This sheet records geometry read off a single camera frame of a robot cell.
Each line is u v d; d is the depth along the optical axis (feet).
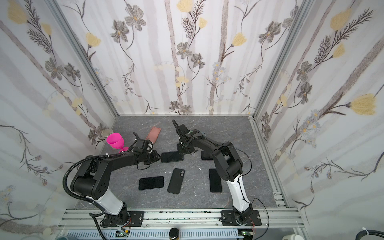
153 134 3.54
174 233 2.06
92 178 1.55
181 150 2.78
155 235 2.30
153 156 2.81
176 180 2.85
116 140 2.92
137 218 2.41
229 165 1.76
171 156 3.15
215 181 2.82
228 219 2.40
